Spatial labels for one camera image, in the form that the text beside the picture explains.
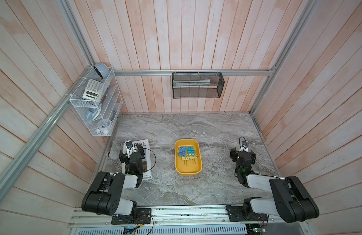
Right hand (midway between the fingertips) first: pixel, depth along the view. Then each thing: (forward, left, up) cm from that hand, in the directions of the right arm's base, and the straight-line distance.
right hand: (243, 147), depth 91 cm
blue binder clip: (+1, +38, -4) cm, 39 cm away
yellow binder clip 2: (-6, +36, -3) cm, 37 cm away
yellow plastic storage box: (-11, +32, -9) cm, 35 cm away
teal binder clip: (-1, +32, -5) cm, 33 cm away
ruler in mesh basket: (+29, +42, +28) cm, 59 cm away
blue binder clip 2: (-3, +39, -4) cm, 39 cm away
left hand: (-3, +71, +2) cm, 71 cm away
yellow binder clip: (-5, +31, -4) cm, 32 cm away
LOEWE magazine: (-10, +60, -2) cm, 61 cm away
